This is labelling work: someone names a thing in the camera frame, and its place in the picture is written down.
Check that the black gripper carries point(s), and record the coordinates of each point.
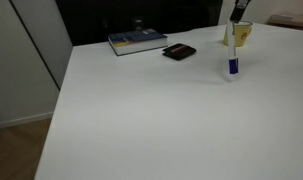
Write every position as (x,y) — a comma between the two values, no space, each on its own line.
(242,3)

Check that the white marker with blue label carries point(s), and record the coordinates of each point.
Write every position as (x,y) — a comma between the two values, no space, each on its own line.
(232,63)

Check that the yellow mug with orange print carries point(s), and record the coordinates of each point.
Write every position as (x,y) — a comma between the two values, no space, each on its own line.
(242,35)

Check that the black wallet with red stripe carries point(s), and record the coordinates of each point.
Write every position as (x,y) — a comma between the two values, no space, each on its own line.
(178,51)

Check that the thick blue hardcover book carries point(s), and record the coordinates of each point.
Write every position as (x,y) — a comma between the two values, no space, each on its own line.
(137,41)

